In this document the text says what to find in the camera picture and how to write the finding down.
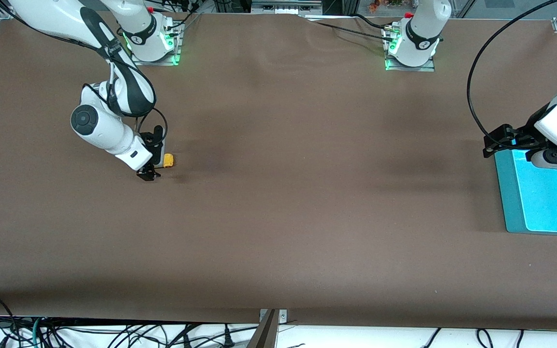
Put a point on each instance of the grey power strip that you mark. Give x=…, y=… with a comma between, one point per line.
x=285, y=7

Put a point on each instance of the yellow toy beetle car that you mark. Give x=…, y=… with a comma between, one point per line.
x=168, y=160

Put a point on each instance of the dark diagonal bar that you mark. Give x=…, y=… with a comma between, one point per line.
x=264, y=336

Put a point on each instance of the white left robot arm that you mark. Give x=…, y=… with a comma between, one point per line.
x=421, y=29

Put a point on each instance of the teal plastic storage bin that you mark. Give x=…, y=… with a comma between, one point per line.
x=539, y=203

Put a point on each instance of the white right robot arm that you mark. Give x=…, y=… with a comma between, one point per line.
x=51, y=17

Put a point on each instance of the orange toy figure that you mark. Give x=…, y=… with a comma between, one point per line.
x=373, y=6

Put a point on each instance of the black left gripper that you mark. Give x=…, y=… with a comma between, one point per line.
x=523, y=135

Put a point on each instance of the silver table edge bracket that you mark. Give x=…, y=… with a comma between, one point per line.
x=282, y=316

